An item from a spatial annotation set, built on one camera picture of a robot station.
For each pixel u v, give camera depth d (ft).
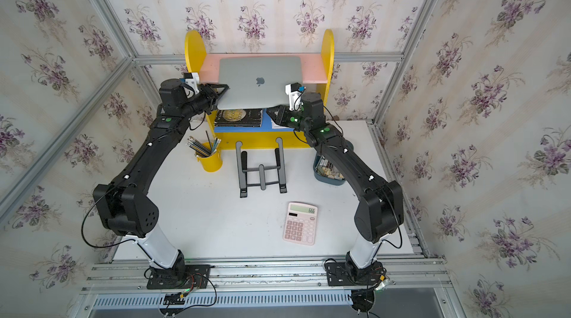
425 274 2.45
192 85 2.08
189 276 2.36
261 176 3.06
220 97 2.36
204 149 3.14
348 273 2.13
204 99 2.27
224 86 2.46
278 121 2.23
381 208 1.47
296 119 2.19
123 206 1.46
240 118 3.31
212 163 3.21
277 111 2.31
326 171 3.22
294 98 2.29
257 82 2.52
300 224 2.71
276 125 2.30
